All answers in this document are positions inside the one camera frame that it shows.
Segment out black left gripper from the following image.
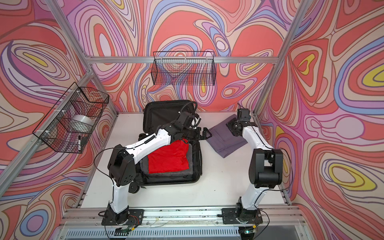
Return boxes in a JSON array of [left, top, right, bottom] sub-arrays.
[[181, 127, 214, 142]]

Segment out purple jeans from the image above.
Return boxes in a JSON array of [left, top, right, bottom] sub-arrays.
[[207, 115, 247, 158]]

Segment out red shirt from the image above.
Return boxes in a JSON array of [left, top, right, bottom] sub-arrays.
[[148, 140, 190, 174]]

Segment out black white suitcase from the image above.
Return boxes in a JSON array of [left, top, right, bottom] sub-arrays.
[[127, 100, 206, 194]]

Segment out grey fluffy towel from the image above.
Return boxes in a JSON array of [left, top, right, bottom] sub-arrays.
[[140, 140, 193, 176]]

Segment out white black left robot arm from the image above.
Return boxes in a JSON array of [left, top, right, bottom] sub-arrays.
[[108, 112, 212, 215]]

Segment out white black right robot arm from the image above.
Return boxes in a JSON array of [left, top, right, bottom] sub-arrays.
[[227, 108, 284, 211]]

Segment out black marker pen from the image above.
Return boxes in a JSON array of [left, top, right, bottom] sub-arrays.
[[78, 135, 82, 153]]

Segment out silver tape roll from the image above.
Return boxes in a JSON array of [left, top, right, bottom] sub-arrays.
[[69, 115, 95, 134]]

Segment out black wire basket back wall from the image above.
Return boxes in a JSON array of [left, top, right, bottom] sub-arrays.
[[151, 51, 217, 86]]

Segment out black wire basket wall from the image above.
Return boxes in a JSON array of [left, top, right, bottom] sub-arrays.
[[33, 83, 110, 154], [151, 51, 217, 86]]

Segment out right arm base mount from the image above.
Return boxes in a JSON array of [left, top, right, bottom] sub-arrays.
[[218, 208, 263, 226]]

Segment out aluminium front rail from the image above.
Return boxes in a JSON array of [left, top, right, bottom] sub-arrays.
[[51, 205, 313, 240]]

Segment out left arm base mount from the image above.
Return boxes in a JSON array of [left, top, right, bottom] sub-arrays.
[[98, 208, 144, 227]]

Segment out black wire basket left wall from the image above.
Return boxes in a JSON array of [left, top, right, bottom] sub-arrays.
[[33, 83, 110, 154]]

